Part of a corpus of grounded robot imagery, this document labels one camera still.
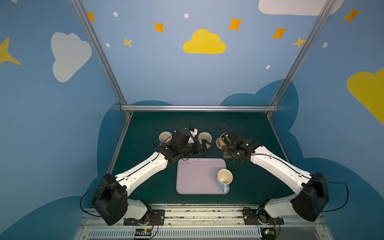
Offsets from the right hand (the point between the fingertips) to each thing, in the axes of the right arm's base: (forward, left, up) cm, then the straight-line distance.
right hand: (228, 149), depth 83 cm
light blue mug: (-12, +1, -13) cm, 18 cm away
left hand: (-3, +12, +6) cm, 14 cm away
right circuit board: (-37, -20, -19) cm, 46 cm away
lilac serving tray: (-11, +16, -15) cm, 24 cm away
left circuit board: (-40, +43, -17) cm, 61 cm away
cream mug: (+14, +12, -7) cm, 19 cm away
